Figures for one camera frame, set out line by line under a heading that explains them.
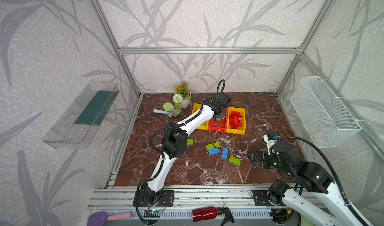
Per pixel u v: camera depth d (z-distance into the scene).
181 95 1.01
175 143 0.56
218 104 0.69
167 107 1.11
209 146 0.91
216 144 0.91
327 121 0.64
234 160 0.85
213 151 0.89
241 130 0.94
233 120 0.99
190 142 0.92
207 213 0.67
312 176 0.45
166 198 0.73
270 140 0.62
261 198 0.73
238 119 0.99
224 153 0.87
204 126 0.97
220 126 0.98
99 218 0.68
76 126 0.64
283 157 0.51
